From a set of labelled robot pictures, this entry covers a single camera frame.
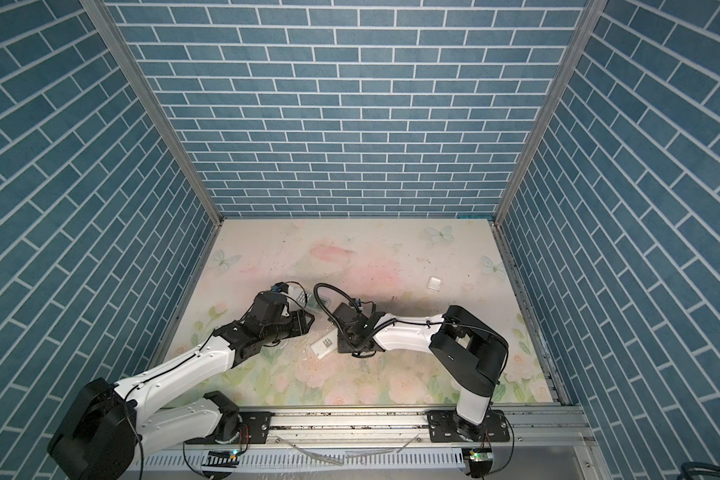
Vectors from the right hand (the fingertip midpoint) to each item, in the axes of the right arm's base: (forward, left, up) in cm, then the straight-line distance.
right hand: (340, 341), depth 88 cm
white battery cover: (+23, -29, -1) cm, 37 cm away
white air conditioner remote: (-2, +4, +1) cm, 4 cm away
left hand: (+3, +8, +7) cm, 11 cm away
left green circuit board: (-31, +25, -3) cm, 40 cm away
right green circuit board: (-25, -39, -6) cm, 47 cm away
